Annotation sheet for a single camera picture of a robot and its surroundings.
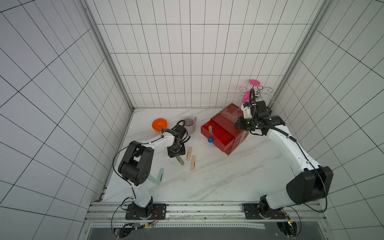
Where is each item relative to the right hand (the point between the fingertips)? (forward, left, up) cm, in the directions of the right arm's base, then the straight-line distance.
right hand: (237, 121), depth 83 cm
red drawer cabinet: (+2, +5, -1) cm, 6 cm away
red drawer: (-4, +13, -6) cm, 15 cm away
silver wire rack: (+18, -15, +8) cm, 25 cm away
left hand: (-14, +34, -19) cm, 42 cm away
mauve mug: (+9, +28, -16) cm, 33 cm away
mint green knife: (-27, +43, -20) cm, 55 cm away
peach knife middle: (-11, +28, -21) cm, 37 cm away
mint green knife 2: (-28, +48, -21) cm, 59 cm away
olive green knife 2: (-2, +15, -6) cm, 16 cm away
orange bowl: (+10, +51, -17) cm, 55 cm away
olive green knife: (-16, +32, -21) cm, 42 cm away
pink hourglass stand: (+30, -12, -5) cm, 33 cm away
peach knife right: (-17, +24, -21) cm, 37 cm away
